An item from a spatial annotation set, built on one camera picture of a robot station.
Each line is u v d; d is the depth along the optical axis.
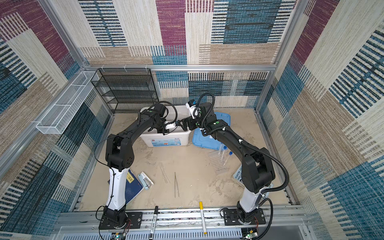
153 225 0.71
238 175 0.85
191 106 0.74
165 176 0.87
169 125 0.89
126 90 1.08
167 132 0.84
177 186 0.85
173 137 0.91
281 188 0.44
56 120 0.70
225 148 0.81
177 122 0.89
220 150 0.90
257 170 0.46
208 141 1.02
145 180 0.84
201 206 0.77
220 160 0.92
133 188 0.82
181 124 0.81
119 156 0.58
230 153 0.79
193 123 0.75
